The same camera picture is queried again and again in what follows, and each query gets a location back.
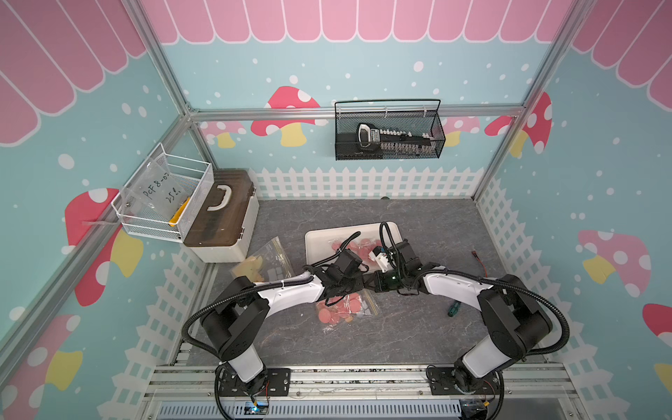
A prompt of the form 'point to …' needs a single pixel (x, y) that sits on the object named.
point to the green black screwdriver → (453, 310)
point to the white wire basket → (194, 175)
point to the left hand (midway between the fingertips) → (362, 285)
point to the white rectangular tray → (321, 243)
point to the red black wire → (486, 271)
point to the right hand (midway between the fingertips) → (364, 285)
